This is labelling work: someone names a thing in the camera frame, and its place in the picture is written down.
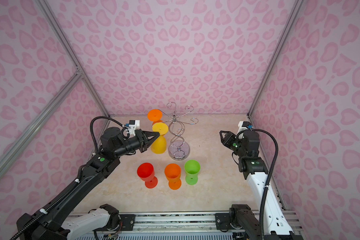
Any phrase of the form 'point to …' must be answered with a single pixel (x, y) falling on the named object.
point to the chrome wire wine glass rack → (178, 149)
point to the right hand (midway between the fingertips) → (222, 132)
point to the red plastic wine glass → (145, 171)
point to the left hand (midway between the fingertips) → (160, 132)
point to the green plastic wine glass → (192, 168)
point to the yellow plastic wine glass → (159, 145)
